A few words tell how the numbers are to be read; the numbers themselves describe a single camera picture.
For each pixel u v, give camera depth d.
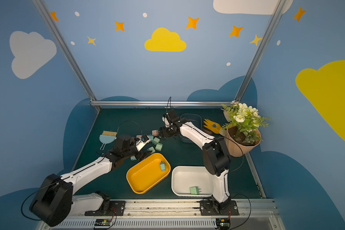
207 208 0.75
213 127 1.07
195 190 0.79
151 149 0.96
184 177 0.88
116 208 0.75
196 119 1.07
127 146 0.69
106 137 1.04
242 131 0.84
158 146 0.96
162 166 0.86
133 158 0.90
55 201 0.41
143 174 0.87
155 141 0.98
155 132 1.04
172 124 0.70
